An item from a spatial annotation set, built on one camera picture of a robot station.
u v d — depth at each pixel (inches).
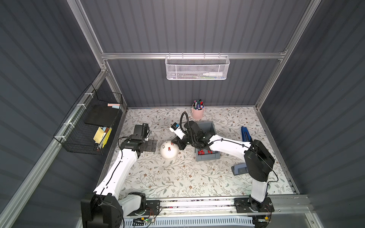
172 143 33.0
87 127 28.9
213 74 35.5
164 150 33.5
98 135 26.9
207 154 36.8
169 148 32.7
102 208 15.1
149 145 29.2
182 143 29.5
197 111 41.6
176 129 29.0
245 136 39.8
